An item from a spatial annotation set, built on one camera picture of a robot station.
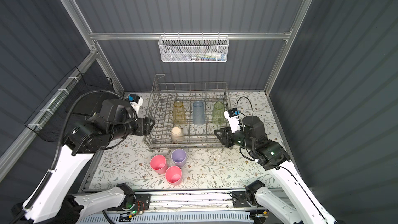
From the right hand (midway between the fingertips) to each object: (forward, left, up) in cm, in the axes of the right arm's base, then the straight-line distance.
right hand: (220, 131), depth 66 cm
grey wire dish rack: (+25, +19, -23) cm, 39 cm away
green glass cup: (+23, -1, -18) cm, 29 cm away
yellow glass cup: (+23, +23, -17) cm, 37 cm away
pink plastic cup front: (-11, +23, -27) cm, 37 cm away
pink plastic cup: (-5, +32, -27) cm, 42 cm away
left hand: (0, +30, +6) cm, 30 cm away
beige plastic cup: (+6, +22, -16) cm, 28 cm away
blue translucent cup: (+21, +11, -18) cm, 30 cm away
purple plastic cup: (-2, +21, -25) cm, 33 cm away
